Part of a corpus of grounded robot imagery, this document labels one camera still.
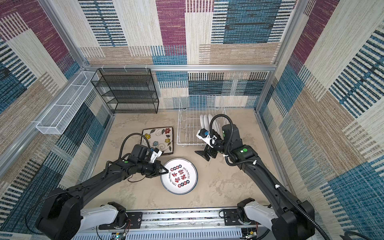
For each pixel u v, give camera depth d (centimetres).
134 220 73
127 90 111
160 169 78
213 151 66
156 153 78
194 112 115
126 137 76
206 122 91
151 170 72
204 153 65
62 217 40
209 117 92
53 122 70
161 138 99
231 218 73
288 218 38
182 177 79
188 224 73
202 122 90
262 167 48
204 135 62
